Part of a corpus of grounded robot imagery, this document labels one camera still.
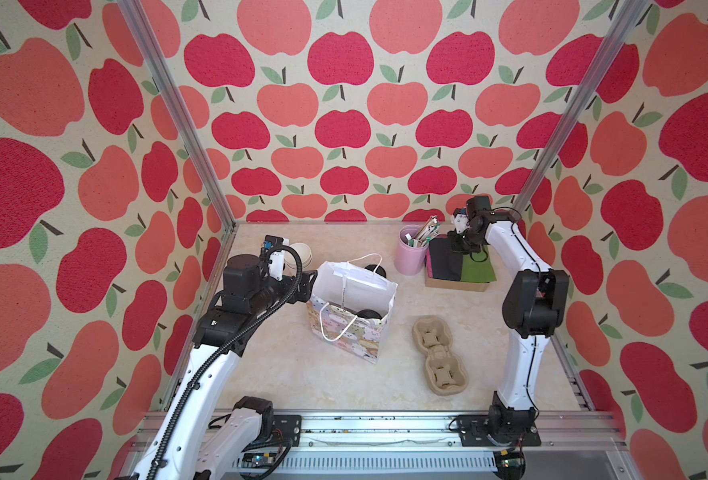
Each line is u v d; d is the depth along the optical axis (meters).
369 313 0.82
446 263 0.99
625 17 0.70
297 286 0.50
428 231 0.91
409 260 1.01
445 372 0.81
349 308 0.91
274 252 0.58
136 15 0.69
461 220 0.91
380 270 1.03
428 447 0.73
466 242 0.84
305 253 0.95
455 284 0.99
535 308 0.55
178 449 0.39
